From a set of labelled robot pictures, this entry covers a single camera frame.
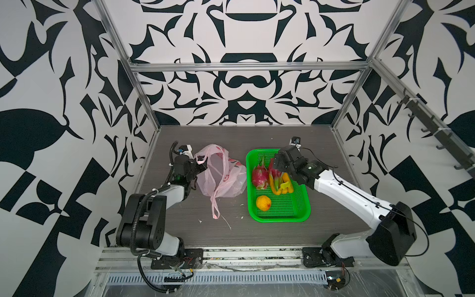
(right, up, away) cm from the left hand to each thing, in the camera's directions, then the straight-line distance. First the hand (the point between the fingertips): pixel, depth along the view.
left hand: (207, 152), depth 90 cm
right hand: (+36, -2, -7) cm, 36 cm away
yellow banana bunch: (+34, -13, -9) cm, 37 cm away
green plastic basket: (+40, -25, -2) cm, 47 cm away
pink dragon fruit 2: (+32, -10, -2) cm, 34 cm away
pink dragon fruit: (+25, -10, -1) cm, 27 cm away
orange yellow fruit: (+26, -22, -7) cm, 35 cm away
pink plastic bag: (+9, -11, -5) cm, 15 cm away
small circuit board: (+51, -47, -19) cm, 72 cm away
